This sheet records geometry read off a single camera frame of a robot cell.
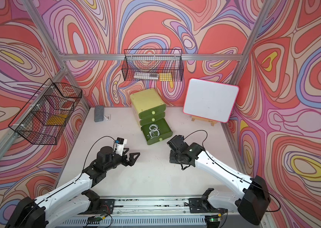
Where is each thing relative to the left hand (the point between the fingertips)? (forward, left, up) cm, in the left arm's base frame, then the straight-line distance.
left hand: (135, 152), depth 80 cm
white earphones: (+21, -9, -10) cm, 25 cm away
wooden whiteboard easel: (+29, -54, -8) cm, 62 cm away
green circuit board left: (-30, +19, -13) cm, 38 cm away
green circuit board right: (-30, -42, -14) cm, 53 cm away
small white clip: (+35, +27, -10) cm, 46 cm away
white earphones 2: (+27, -8, -10) cm, 30 cm away
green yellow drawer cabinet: (+25, -8, +10) cm, 28 cm away
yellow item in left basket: (+9, +39, +19) cm, 44 cm away
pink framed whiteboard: (+43, -53, +2) cm, 68 cm away
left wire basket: (+7, +42, +22) cm, 48 cm away
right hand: (-5, -23, -1) cm, 24 cm away
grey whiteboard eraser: (+39, +35, -8) cm, 53 cm away
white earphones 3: (+24, -12, -10) cm, 29 cm away
